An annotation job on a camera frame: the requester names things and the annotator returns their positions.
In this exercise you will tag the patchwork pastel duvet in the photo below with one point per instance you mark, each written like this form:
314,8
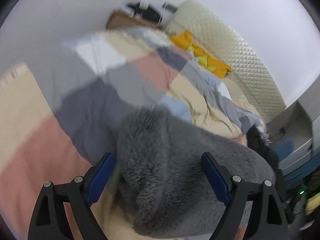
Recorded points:
61,111

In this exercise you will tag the grey white wardrobe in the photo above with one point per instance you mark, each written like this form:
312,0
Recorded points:
299,122

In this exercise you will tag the grey fleece zip jacket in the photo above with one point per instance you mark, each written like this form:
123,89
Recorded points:
162,185

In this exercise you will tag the blue chair back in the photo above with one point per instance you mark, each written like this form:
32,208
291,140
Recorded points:
283,149

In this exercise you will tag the grey wall socket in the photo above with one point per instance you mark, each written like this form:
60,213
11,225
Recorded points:
169,7

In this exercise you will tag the yellow orange pillow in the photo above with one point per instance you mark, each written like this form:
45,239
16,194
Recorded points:
186,42

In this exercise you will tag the black bag on nightstand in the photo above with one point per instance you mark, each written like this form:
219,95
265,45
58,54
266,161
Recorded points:
145,11

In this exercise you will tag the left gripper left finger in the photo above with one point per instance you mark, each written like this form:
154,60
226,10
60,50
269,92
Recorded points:
49,219

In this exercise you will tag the black garment on bed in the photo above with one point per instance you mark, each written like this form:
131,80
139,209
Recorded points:
256,143

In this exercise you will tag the cream quilted headboard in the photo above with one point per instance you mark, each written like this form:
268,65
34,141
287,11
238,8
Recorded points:
223,42

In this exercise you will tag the cardboard box nightstand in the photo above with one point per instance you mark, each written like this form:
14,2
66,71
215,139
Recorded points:
120,19

